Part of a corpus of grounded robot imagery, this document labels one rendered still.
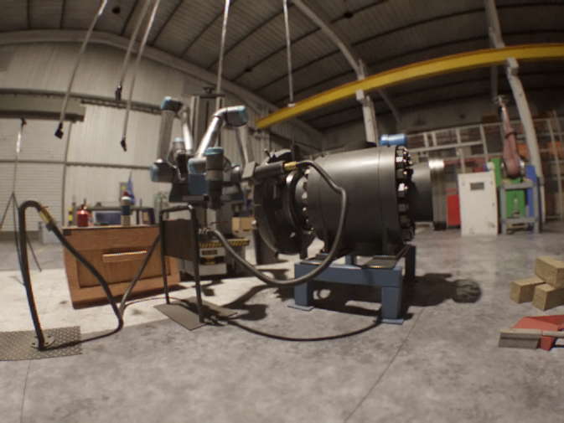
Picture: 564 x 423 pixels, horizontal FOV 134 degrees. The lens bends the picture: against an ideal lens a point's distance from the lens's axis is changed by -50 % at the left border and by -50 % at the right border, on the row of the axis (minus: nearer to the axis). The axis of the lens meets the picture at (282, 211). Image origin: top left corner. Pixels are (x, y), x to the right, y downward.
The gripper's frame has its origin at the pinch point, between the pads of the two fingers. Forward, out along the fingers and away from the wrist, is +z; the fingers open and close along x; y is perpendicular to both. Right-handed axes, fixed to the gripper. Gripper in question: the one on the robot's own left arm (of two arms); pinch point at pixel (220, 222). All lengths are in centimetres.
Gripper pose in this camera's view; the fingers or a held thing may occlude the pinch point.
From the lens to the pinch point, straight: 119.0
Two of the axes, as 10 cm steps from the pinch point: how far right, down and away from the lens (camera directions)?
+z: 0.4, 10.0, -0.3
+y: -9.1, 0.2, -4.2
